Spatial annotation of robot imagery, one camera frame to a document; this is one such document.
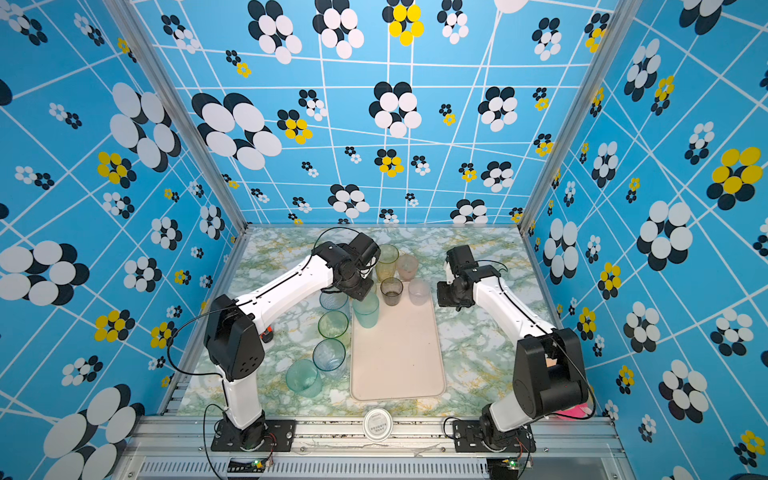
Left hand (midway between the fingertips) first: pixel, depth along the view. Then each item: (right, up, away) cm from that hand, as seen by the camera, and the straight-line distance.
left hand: (362, 288), depth 87 cm
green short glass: (-8, -9, -5) cm, 13 cm away
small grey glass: (+8, -2, +12) cm, 15 cm away
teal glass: (+1, -7, -3) cm, 7 cm away
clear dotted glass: (+18, -2, +12) cm, 21 cm away
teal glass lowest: (-16, -25, -4) cm, 30 cm away
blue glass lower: (-9, -18, -5) cm, 21 cm away
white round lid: (+5, -31, -16) cm, 35 cm away
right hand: (+26, -3, +3) cm, 26 cm away
